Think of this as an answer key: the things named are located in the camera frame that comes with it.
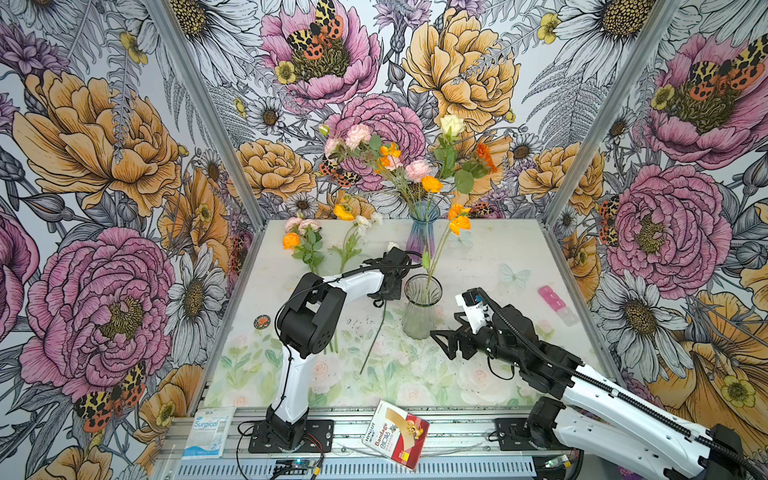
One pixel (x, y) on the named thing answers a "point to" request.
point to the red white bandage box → (396, 434)
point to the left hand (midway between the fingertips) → (385, 298)
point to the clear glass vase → (421, 295)
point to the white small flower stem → (351, 237)
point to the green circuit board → (297, 466)
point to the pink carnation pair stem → (407, 173)
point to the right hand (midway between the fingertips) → (446, 335)
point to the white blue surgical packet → (208, 433)
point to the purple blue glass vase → (420, 242)
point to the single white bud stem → (393, 246)
